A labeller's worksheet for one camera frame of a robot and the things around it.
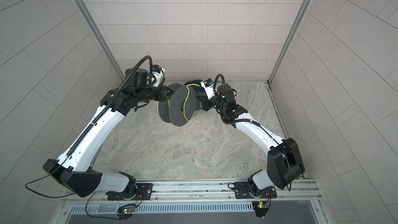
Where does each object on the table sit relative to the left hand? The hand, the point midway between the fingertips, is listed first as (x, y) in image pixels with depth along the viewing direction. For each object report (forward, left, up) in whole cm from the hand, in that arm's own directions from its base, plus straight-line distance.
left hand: (174, 87), depth 68 cm
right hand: (+3, -10, -10) cm, 14 cm away
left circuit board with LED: (-43, +19, -29) cm, 55 cm away
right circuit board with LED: (-41, -39, -33) cm, 66 cm away
